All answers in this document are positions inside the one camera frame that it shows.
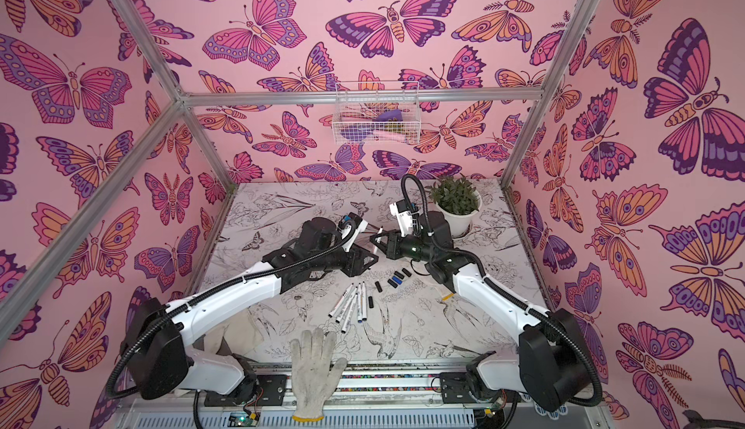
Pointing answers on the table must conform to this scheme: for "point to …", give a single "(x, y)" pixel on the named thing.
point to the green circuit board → (241, 419)
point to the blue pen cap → (397, 280)
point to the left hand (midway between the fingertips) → (376, 255)
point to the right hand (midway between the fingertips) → (374, 236)
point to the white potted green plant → (458, 201)
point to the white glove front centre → (314, 374)
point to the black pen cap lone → (377, 285)
